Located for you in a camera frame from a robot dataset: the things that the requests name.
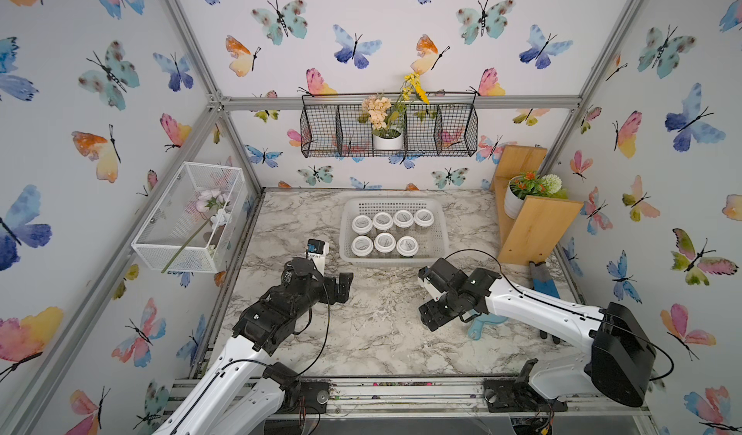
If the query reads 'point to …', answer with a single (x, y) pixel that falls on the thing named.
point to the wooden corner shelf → (540, 224)
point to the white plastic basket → (393, 231)
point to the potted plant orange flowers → (529, 184)
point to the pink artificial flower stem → (213, 202)
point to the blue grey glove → (543, 280)
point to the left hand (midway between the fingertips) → (338, 270)
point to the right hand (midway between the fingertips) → (434, 311)
